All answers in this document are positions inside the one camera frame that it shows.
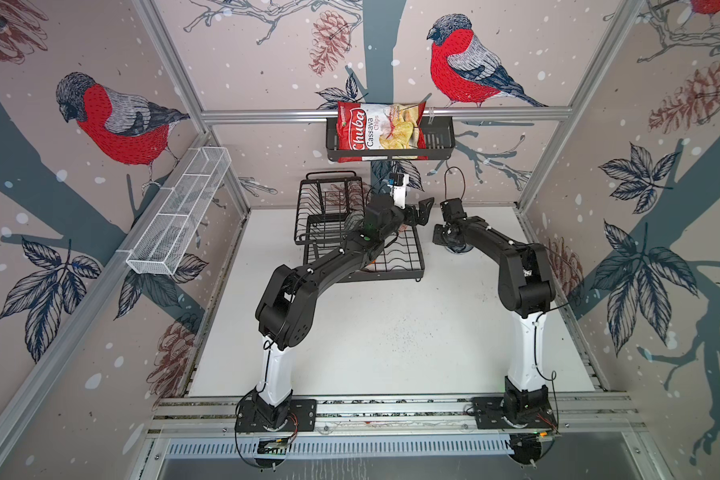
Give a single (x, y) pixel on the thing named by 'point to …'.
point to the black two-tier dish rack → (330, 210)
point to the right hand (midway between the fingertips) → (439, 240)
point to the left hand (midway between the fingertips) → (422, 194)
